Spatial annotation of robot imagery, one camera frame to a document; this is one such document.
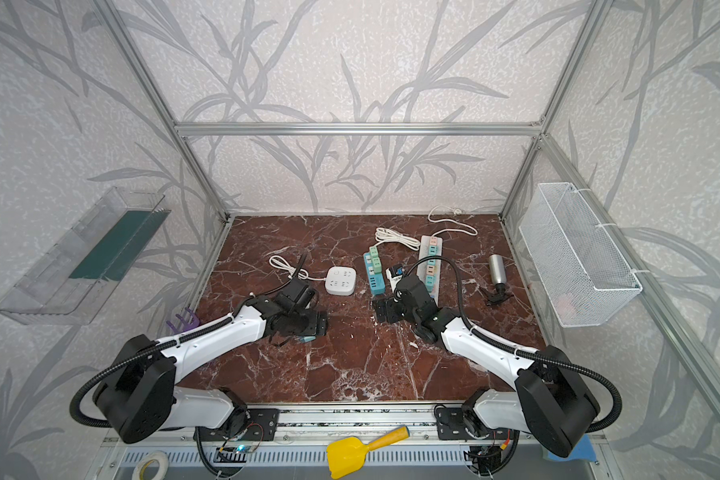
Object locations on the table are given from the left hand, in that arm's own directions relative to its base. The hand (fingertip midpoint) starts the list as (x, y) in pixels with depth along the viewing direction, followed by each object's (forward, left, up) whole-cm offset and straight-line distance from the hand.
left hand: (320, 317), depth 87 cm
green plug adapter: (+24, -15, +1) cm, 28 cm away
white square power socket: (+15, -4, -4) cm, 16 cm away
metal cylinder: (+19, -58, -3) cm, 61 cm away
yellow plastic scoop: (-33, -10, -4) cm, 34 cm away
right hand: (+6, -20, +6) cm, 21 cm away
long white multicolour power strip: (+16, -34, +1) cm, 37 cm away
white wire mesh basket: (-3, -59, +29) cm, 66 cm away
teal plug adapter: (-5, +4, -4) cm, 8 cm away
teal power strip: (+15, -16, -3) cm, 22 cm away
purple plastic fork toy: (+1, +40, -6) cm, 41 cm away
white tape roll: (-34, +33, -4) cm, 47 cm away
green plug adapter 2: (+20, -16, +1) cm, 26 cm away
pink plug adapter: (+29, -37, 0) cm, 47 cm away
